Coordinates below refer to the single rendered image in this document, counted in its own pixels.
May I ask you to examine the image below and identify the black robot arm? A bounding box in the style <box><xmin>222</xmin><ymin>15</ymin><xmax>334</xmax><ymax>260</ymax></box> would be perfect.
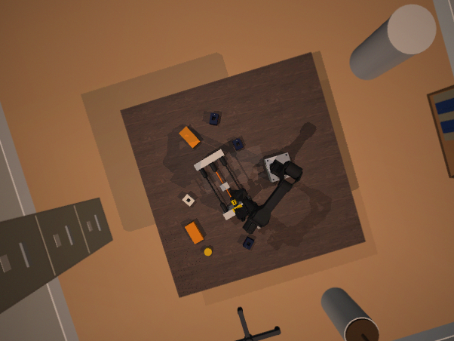
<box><xmin>235</xmin><ymin>159</ymin><xmax>303</xmax><ymax>234</ymax></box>

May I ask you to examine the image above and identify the orange rectangular block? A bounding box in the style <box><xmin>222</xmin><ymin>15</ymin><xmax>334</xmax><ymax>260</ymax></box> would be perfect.
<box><xmin>185</xmin><ymin>221</ymin><xmax>204</xmax><ymax>244</ymax></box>
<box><xmin>179</xmin><ymin>127</ymin><xmax>201</xmax><ymax>148</ymax></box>

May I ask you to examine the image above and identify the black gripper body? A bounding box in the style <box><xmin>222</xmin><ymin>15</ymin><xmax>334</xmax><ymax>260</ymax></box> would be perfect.
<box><xmin>235</xmin><ymin>188</ymin><xmax>259</xmax><ymax>214</ymax></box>

